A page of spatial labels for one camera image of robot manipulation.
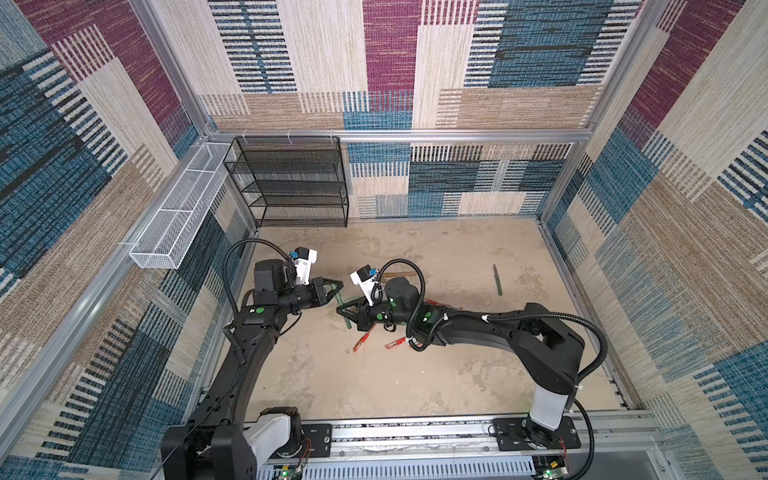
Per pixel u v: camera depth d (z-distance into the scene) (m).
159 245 0.91
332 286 0.76
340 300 0.76
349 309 0.76
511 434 0.74
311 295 0.69
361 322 0.70
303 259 0.71
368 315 0.70
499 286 1.02
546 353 0.48
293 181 1.11
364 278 0.71
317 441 0.74
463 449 0.73
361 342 0.89
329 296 0.73
